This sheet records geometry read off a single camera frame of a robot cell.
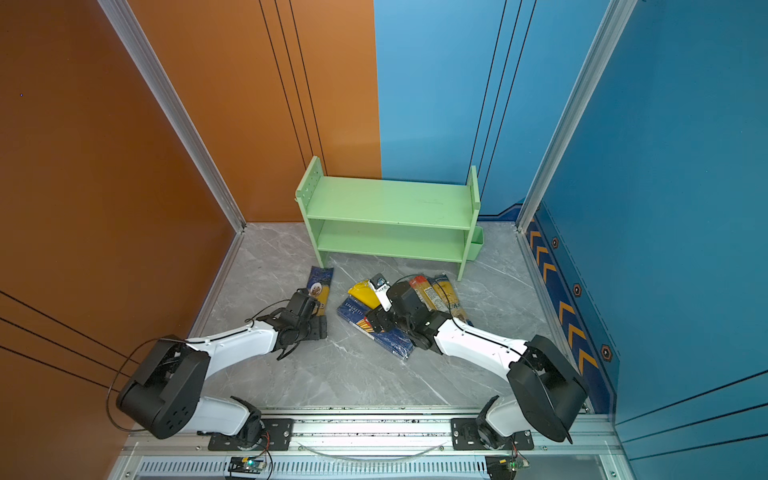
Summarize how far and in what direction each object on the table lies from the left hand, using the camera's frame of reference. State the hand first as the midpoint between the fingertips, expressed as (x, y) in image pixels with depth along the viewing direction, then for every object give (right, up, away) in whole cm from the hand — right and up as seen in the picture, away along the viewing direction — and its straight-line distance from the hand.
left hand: (316, 323), depth 93 cm
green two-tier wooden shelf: (+26, +32, -8) cm, 42 cm away
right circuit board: (+51, -28, -23) cm, 62 cm away
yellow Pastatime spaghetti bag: (+15, +9, +4) cm, 18 cm away
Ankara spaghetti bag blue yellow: (0, +14, +9) cm, 17 cm away
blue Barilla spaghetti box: (+25, -3, -8) cm, 27 cm away
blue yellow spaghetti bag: (+41, +12, +7) cm, 44 cm away
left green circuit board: (-11, -29, -22) cm, 38 cm away
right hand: (+20, +8, -8) cm, 23 cm away
